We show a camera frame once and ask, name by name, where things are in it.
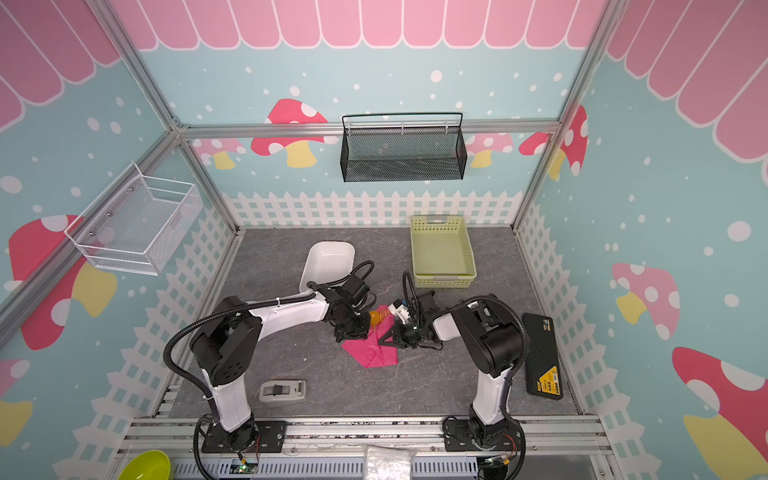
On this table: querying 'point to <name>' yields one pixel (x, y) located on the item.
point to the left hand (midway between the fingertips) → (366, 341)
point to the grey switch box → (282, 390)
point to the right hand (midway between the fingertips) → (379, 341)
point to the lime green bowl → (150, 464)
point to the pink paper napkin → (368, 352)
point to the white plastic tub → (326, 262)
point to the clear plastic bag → (382, 463)
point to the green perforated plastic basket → (441, 252)
